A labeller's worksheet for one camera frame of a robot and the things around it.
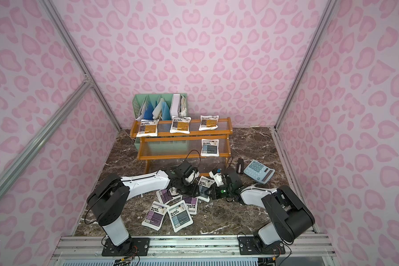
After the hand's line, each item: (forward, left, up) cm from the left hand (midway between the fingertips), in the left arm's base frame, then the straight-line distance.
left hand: (197, 191), depth 87 cm
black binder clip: (+16, -25, -1) cm, 30 cm away
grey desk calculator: (+12, -35, -1) cm, 37 cm away
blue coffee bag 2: (+3, -4, +1) cm, 5 cm away
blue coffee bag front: (-12, +9, -3) cm, 15 cm away
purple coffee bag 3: (-5, +3, -3) cm, 7 cm away
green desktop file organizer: (+43, +22, +20) cm, 53 cm away
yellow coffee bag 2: (+22, +8, +27) cm, 36 cm away
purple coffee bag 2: (-1, +17, -2) cm, 17 cm away
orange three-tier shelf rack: (+35, +11, +2) cm, 36 cm away
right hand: (-1, -4, 0) cm, 4 cm away
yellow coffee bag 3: (+23, -6, +28) cm, 36 cm away
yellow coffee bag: (+20, +23, +27) cm, 41 cm away
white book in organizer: (+41, +14, +22) cm, 49 cm away
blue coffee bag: (+19, -7, +13) cm, 24 cm away
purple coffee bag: (-11, +21, -2) cm, 24 cm away
